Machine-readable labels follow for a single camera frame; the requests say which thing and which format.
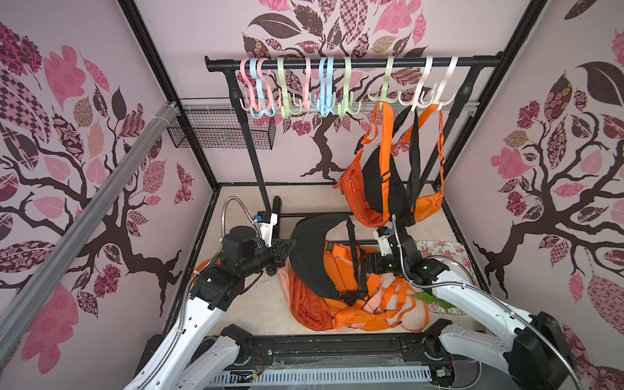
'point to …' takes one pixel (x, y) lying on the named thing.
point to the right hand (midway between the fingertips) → (367, 256)
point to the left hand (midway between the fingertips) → (294, 248)
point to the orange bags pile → (391, 301)
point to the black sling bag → (405, 175)
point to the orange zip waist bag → (351, 184)
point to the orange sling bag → (426, 203)
